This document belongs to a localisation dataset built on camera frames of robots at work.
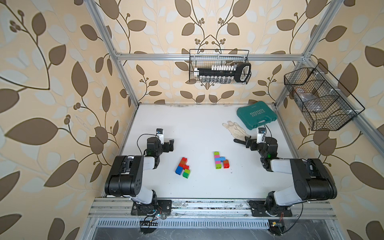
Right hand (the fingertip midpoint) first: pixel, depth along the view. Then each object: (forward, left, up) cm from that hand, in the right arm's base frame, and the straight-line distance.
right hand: (254, 136), depth 94 cm
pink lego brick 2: (-14, +24, -5) cm, 28 cm away
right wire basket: (-1, -28, +27) cm, 40 cm away
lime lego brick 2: (-16, +25, -5) cm, 30 cm away
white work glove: (+9, +9, -5) cm, 13 cm away
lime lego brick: (-8, +24, -6) cm, 26 cm away
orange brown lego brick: (-13, +46, -4) cm, 48 cm away
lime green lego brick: (-19, +43, -5) cm, 47 cm away
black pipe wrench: (-7, +7, +6) cm, 12 cm away
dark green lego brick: (-21, +44, -5) cm, 49 cm away
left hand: (+1, +58, 0) cm, 58 cm away
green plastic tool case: (+20, -7, -2) cm, 21 cm away
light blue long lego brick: (-12, +22, -5) cm, 25 cm away
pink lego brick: (-10, +24, -5) cm, 27 cm away
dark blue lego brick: (-18, +48, -5) cm, 51 cm away
